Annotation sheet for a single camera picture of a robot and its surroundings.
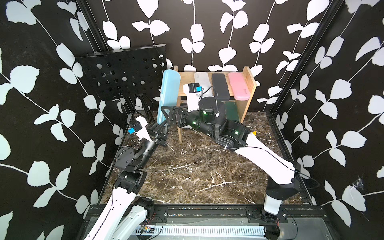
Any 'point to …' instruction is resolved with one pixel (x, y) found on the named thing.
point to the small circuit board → (144, 229)
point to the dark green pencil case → (231, 110)
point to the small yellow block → (254, 132)
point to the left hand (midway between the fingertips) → (167, 119)
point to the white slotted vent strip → (209, 230)
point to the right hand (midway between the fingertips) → (169, 104)
